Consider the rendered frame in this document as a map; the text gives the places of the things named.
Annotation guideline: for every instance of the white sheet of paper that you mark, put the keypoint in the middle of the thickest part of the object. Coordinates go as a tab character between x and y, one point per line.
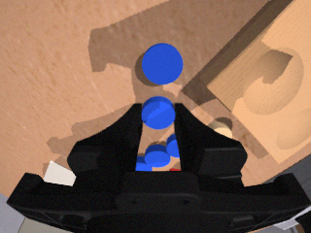
59	174

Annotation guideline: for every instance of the blue disc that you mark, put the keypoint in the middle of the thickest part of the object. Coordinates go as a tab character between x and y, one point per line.
171	146
157	156
162	64
141	165
158	112

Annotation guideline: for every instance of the tan tray with round pockets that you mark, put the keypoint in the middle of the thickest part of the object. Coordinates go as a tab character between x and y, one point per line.
264	78

